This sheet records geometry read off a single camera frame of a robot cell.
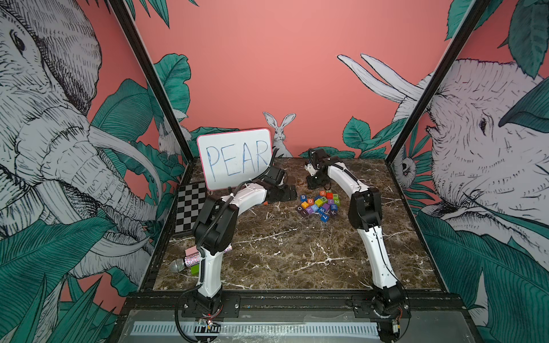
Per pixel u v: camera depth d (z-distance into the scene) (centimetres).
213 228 52
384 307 65
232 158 101
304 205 100
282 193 86
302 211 98
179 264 79
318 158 88
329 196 104
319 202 100
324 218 97
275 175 78
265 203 72
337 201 100
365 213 66
